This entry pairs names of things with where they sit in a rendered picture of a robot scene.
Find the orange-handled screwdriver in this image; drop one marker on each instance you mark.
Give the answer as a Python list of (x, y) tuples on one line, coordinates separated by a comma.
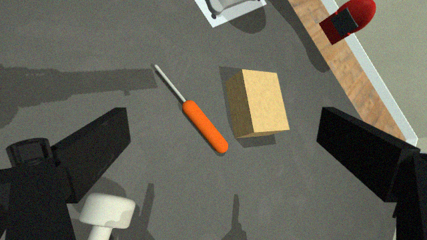
[(199, 119)]

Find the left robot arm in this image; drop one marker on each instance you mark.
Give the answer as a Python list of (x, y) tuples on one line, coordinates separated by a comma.
[(217, 6)]

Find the tan rectangular box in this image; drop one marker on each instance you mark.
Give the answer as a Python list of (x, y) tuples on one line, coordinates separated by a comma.
[(256, 104)]

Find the white door knob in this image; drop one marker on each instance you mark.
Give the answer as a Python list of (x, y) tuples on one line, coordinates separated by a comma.
[(105, 212)]

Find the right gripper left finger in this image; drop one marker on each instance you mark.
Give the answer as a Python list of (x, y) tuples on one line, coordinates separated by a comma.
[(43, 179)]

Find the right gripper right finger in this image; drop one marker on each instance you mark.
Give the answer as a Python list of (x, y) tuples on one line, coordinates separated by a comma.
[(393, 169)]

